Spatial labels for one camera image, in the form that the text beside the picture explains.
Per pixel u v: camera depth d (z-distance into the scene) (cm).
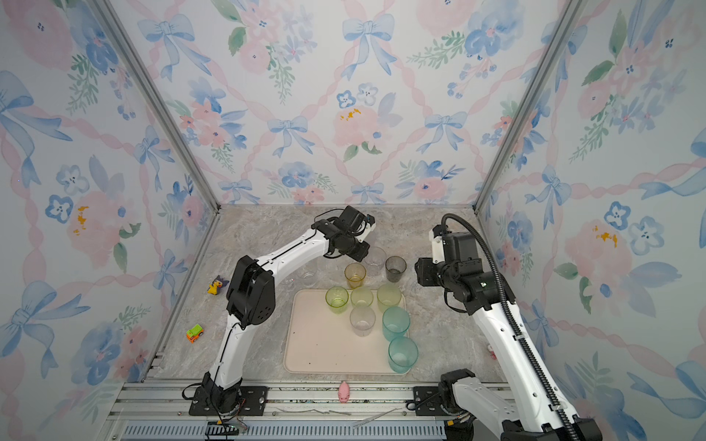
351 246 81
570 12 69
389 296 95
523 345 41
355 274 98
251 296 56
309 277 97
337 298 90
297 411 73
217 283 95
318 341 84
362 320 88
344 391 75
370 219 86
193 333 84
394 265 98
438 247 65
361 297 90
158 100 86
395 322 83
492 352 82
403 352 80
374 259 98
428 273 64
